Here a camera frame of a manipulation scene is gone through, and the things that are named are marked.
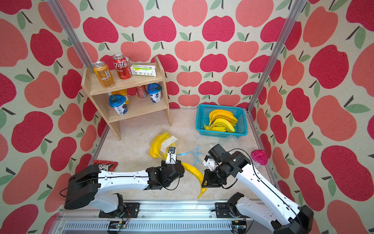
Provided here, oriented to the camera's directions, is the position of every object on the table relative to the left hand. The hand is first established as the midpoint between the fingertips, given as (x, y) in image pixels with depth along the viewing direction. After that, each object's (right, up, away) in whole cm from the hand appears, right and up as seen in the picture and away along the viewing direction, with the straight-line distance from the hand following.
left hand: (178, 161), depth 81 cm
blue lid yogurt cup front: (-35, +34, +2) cm, 49 cm away
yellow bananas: (+31, +19, +24) cm, 44 cm away
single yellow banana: (+8, -2, -9) cm, 12 cm away
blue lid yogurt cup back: (-16, +42, +10) cm, 46 cm away
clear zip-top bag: (-9, +9, +5) cm, 14 cm away
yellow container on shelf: (-34, +41, +8) cm, 54 cm away
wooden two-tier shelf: (-29, +31, +13) cm, 45 cm away
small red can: (-25, +43, +15) cm, 52 cm away
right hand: (+13, -9, -12) cm, 20 cm away
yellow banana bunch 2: (+29, +24, +21) cm, 43 cm away
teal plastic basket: (+17, +26, +35) cm, 46 cm away
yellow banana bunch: (-15, +5, +11) cm, 19 cm away
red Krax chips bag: (-47, -4, +7) cm, 47 cm away
